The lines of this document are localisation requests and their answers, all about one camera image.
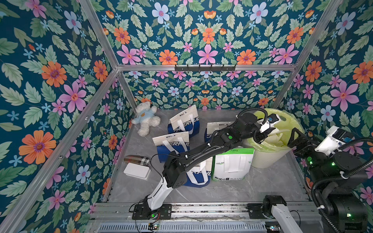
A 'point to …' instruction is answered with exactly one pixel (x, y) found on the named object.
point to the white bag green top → (233, 164)
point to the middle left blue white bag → (178, 142)
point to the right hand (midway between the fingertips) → (308, 130)
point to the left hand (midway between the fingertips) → (275, 121)
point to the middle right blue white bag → (212, 126)
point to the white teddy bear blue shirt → (145, 117)
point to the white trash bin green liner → (275, 151)
